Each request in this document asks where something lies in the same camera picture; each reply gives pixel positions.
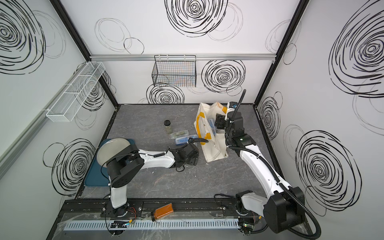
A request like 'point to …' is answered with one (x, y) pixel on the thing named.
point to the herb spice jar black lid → (168, 128)
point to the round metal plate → (111, 149)
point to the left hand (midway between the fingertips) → (193, 156)
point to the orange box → (163, 210)
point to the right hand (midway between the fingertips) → (223, 115)
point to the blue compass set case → (213, 126)
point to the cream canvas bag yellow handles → (216, 148)
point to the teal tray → (131, 141)
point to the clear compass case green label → (178, 134)
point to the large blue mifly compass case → (184, 140)
